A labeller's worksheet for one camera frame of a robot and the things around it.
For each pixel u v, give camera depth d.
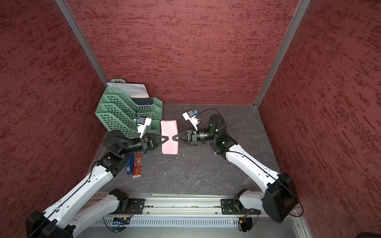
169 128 0.60
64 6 0.71
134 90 0.96
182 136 0.60
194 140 0.57
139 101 1.05
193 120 0.60
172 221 0.77
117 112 0.91
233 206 0.65
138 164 0.87
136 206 0.75
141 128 0.58
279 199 0.40
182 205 0.76
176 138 0.60
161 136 0.61
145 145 0.55
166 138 0.61
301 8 0.71
